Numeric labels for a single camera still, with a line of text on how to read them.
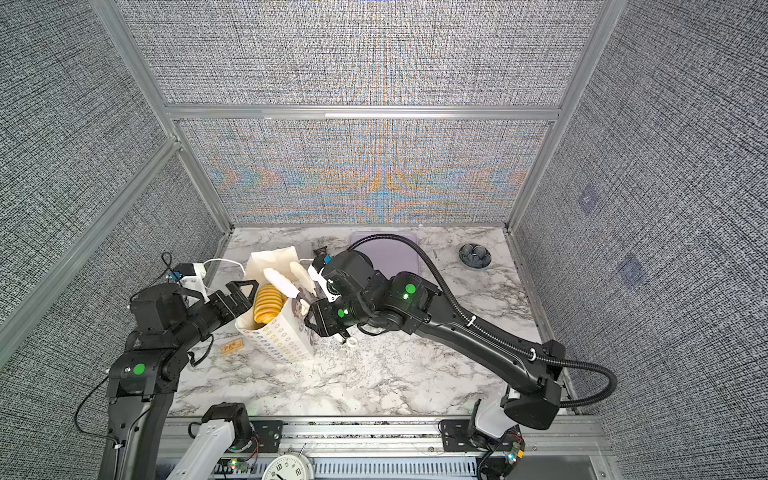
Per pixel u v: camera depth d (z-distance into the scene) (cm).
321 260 55
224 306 57
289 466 66
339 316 52
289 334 72
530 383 39
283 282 60
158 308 45
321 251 110
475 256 106
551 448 73
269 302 76
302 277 65
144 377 42
